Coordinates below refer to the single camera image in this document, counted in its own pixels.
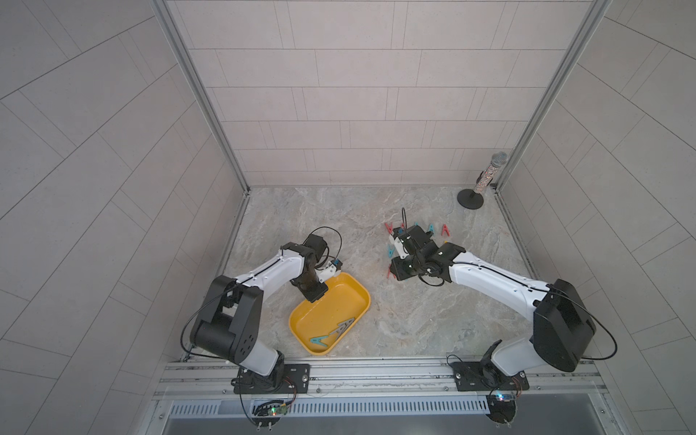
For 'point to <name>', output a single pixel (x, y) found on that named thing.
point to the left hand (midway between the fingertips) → (320, 291)
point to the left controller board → (268, 413)
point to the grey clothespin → (343, 326)
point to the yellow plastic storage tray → (318, 327)
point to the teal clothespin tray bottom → (318, 340)
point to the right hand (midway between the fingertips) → (391, 268)
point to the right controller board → (502, 409)
